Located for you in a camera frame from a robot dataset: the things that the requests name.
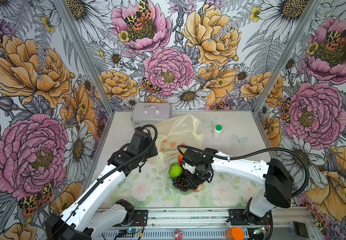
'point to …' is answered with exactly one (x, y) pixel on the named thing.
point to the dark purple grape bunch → (180, 183)
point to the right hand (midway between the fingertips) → (198, 188)
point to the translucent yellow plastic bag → (182, 130)
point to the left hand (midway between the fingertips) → (153, 151)
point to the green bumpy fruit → (175, 170)
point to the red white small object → (178, 235)
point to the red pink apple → (198, 188)
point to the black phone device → (301, 228)
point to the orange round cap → (234, 233)
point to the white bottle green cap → (217, 131)
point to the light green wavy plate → (170, 179)
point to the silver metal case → (145, 114)
